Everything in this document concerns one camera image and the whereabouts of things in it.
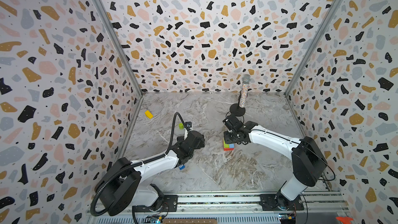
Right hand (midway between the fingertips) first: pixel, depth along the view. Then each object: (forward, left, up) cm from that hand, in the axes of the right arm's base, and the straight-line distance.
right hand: (224, 135), depth 88 cm
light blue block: (-4, -4, -5) cm, 8 cm away
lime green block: (-3, 0, -5) cm, 6 cm away
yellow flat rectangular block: (+20, +51, -7) cm, 55 cm away
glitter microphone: (+23, -11, +22) cm, 34 cm away
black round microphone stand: (+27, -10, -11) cm, 31 cm away
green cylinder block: (-3, +22, +15) cm, 27 cm away
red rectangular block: (-4, -3, -8) cm, 10 cm away
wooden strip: (-39, +16, -5) cm, 43 cm away
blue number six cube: (-15, +24, -7) cm, 29 cm away
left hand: (0, +17, +2) cm, 17 cm away
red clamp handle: (-37, -54, -8) cm, 66 cm away
